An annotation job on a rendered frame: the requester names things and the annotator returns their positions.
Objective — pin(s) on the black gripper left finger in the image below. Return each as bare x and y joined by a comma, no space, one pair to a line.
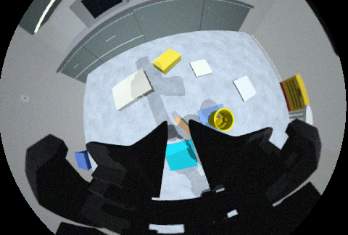
146,157

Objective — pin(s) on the yellow rectangular block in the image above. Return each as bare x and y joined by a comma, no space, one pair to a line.
169,59

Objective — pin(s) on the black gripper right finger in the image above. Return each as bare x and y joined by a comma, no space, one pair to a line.
219,153

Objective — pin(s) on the tan wooden bar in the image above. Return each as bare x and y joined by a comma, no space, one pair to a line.
182,124

